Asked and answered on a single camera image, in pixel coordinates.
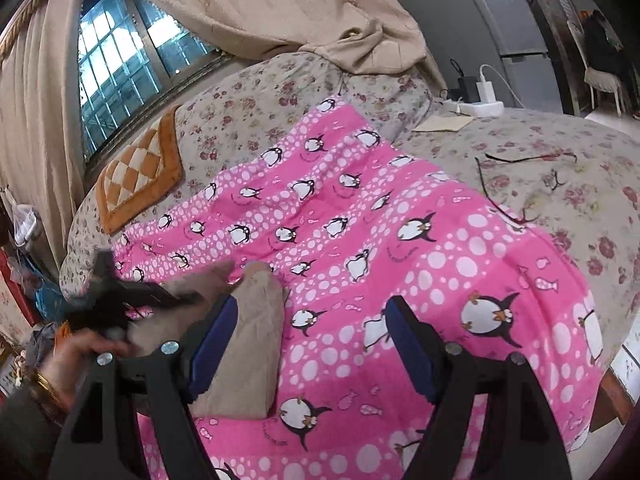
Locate white cable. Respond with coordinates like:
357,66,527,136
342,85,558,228
492,65,527,109

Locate clear plastic bag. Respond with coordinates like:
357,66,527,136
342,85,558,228
9,204,42,247

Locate beige paper sheet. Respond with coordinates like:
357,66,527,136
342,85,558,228
412,115,474,134

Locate blue plastic bag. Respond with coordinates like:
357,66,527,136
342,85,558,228
34,279,67,322

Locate wooden bed frame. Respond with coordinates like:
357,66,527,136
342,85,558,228
589,374,632,432

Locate orange checkered cushion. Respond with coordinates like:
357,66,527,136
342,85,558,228
95,105,187,236

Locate dark cloth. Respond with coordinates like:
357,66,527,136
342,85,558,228
581,10,629,83

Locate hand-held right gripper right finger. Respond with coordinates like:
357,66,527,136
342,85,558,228
386,295,573,480

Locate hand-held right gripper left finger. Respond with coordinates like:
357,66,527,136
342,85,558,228
50,296,241,480

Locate barred window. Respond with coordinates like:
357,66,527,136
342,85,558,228
77,0,236,162

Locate white chair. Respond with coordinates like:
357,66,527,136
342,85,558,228
567,20,634,117

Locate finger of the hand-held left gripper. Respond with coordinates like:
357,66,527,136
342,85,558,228
125,281,206,312

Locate gold bracelet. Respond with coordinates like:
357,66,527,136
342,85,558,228
24,366,67,412

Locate person's left forearm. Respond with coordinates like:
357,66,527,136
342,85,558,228
0,385,66,480

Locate knotted beige curtain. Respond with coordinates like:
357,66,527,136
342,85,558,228
110,0,448,102

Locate beige zip jacket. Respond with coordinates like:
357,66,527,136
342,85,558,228
125,260,292,421

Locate person's left hand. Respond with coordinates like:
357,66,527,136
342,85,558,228
42,327,136,397

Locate pink penguin blanket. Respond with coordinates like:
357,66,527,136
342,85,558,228
110,97,608,480

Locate grey refrigerator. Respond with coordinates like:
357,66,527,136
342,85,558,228
400,0,564,111

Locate floral bedspread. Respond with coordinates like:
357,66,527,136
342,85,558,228
59,52,640,361

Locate white charger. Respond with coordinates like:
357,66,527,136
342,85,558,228
475,64,497,104

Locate hanging beige curtain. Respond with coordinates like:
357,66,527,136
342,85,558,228
0,0,90,281

